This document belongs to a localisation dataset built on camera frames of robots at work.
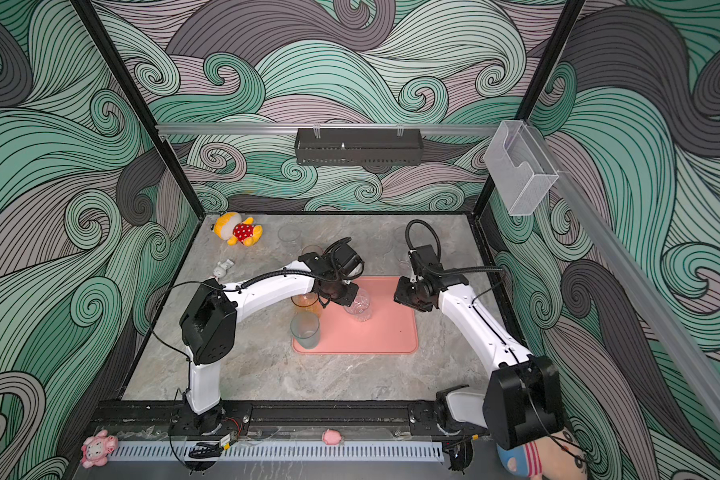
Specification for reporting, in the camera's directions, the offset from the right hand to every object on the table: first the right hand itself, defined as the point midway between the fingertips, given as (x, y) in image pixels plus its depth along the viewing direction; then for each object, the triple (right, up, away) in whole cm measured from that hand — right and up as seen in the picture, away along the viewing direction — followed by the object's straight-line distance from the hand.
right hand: (400, 296), depth 83 cm
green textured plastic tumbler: (-28, -10, +4) cm, 30 cm away
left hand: (-14, -1, +4) cm, 15 cm away
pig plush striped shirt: (+31, -30, -21) cm, 48 cm away
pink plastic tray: (-2, -11, +4) cm, 12 cm away
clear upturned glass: (+4, +6, +20) cm, 21 cm away
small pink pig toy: (-19, -30, -14) cm, 38 cm away
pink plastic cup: (-28, +13, +19) cm, 36 cm away
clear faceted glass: (-11, -5, +7) cm, 14 cm away
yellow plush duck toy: (-59, +21, +24) cm, 67 cm away
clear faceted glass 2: (-37, +17, +27) cm, 49 cm away
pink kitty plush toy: (-72, -31, -17) cm, 81 cm away
